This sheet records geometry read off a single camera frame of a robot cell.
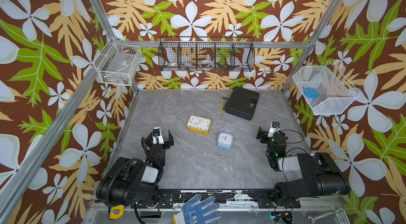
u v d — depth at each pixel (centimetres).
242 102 104
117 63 86
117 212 69
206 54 97
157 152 66
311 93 84
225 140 91
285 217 73
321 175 45
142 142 95
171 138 82
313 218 69
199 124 98
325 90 83
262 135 84
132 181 44
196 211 72
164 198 74
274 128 78
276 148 70
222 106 111
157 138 73
